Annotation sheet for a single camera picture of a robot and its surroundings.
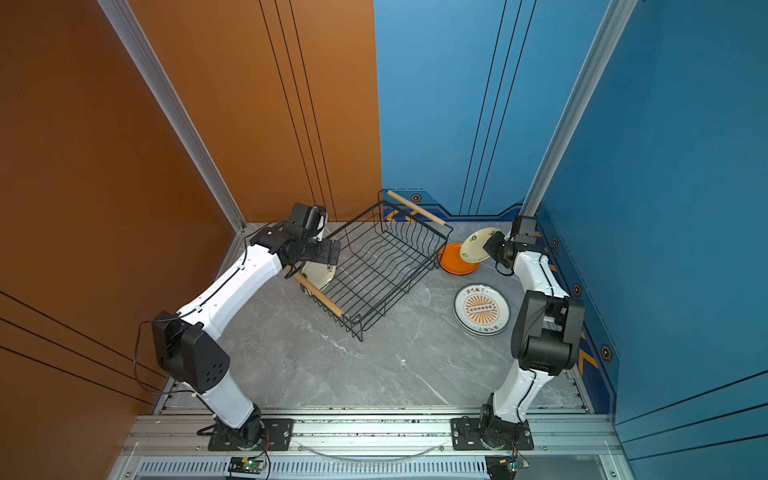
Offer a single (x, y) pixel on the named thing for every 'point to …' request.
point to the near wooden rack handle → (432, 217)
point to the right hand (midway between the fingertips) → (487, 242)
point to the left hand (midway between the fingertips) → (324, 245)
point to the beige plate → (472, 250)
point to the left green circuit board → (246, 465)
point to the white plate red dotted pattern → (481, 309)
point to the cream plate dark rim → (319, 273)
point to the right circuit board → (504, 467)
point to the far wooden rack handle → (326, 300)
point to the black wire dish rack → (388, 253)
